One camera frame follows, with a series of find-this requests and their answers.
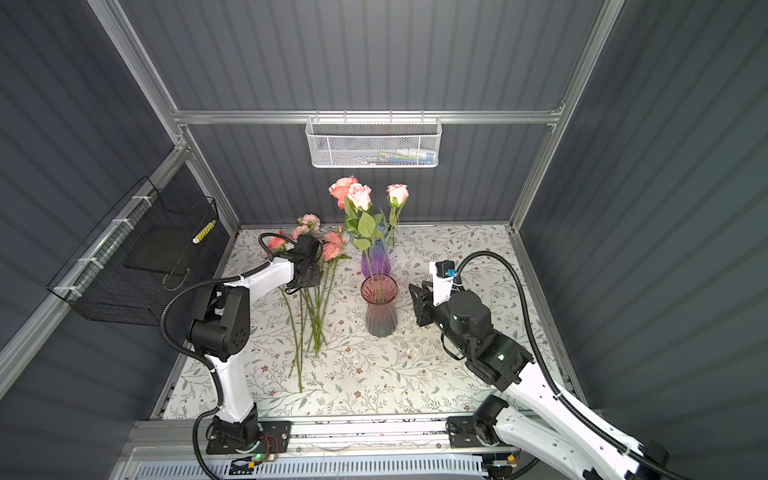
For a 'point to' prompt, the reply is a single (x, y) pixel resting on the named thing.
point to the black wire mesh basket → (126, 270)
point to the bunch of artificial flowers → (306, 311)
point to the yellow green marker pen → (204, 231)
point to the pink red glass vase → (379, 293)
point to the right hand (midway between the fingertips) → (419, 287)
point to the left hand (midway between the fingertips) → (308, 279)
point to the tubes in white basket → (401, 157)
